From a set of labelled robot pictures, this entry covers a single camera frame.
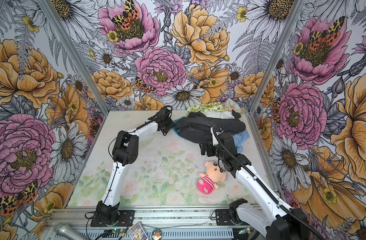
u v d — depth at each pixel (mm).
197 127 1009
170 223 731
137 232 688
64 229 685
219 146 716
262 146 1066
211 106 1096
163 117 868
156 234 701
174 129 1080
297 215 384
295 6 724
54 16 745
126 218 735
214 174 812
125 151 642
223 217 742
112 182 647
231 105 1154
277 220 396
